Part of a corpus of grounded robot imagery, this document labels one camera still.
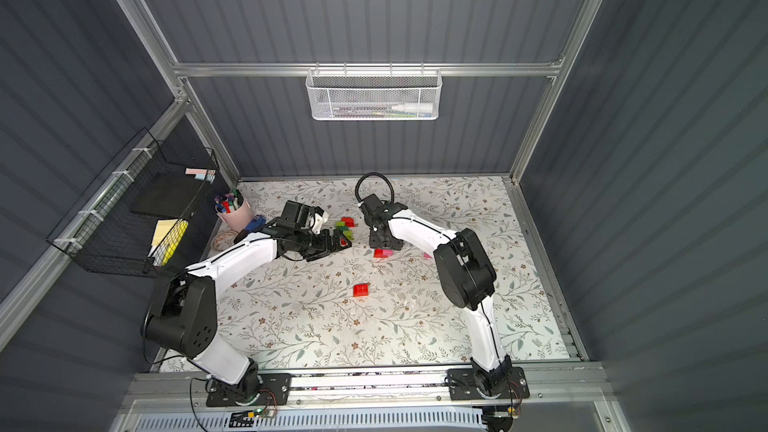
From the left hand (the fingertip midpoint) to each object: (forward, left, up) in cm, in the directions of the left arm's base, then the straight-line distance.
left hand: (338, 246), depth 88 cm
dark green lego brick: (+14, +1, -10) cm, 17 cm away
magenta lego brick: (+3, -14, -9) cm, 17 cm away
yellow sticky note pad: (-12, +32, +23) cm, 41 cm away
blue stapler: (+16, +32, -10) cm, 37 cm away
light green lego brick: (+16, +2, -9) cm, 18 cm away
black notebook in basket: (+6, +44, +17) cm, 47 cm away
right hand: (+5, -14, -6) cm, 16 cm away
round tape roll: (+10, +42, -11) cm, 45 cm away
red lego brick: (+3, -12, -9) cm, 15 cm away
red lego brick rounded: (-9, -6, -10) cm, 15 cm away
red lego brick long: (+16, -1, -9) cm, 18 cm away
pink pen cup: (+14, +36, +1) cm, 38 cm away
